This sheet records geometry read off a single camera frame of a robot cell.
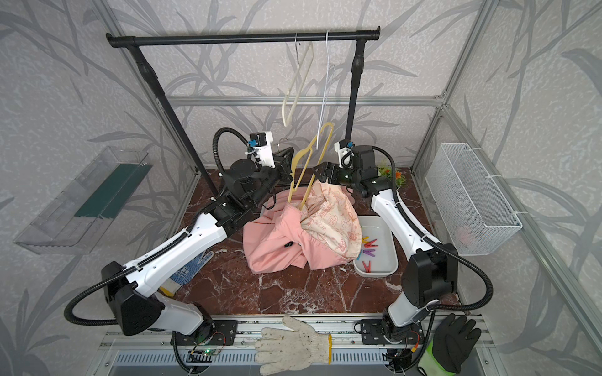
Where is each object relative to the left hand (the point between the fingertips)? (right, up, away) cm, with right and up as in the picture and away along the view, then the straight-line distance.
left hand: (294, 150), depth 65 cm
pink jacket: (+6, -24, +14) cm, 28 cm away
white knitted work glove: (-4, -61, +6) cm, 61 cm away
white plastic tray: (+33, -39, +25) cm, 57 cm away
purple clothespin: (+27, -36, +26) cm, 52 cm away
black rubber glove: (+49, -58, +7) cm, 76 cm away
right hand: (+7, -4, +15) cm, 17 cm away
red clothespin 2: (+25, -41, +22) cm, 53 cm away
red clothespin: (+27, -33, +28) cm, 52 cm away
